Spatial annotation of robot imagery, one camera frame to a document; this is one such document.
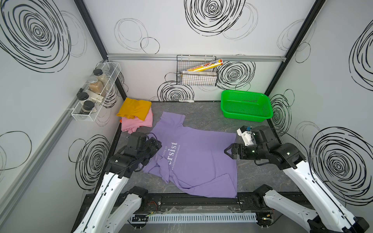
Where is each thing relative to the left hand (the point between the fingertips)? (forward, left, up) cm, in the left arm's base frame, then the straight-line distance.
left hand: (157, 146), depth 72 cm
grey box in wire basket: (+39, -21, +14) cm, 46 cm away
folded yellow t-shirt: (+34, +25, -10) cm, 43 cm away
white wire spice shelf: (+44, +39, +11) cm, 60 cm away
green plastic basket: (+47, -63, -18) cm, 81 cm away
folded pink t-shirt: (+23, +25, -16) cm, 37 cm away
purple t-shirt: (+1, -24, -20) cm, 31 cm away
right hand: (-3, -36, +3) cm, 36 cm away
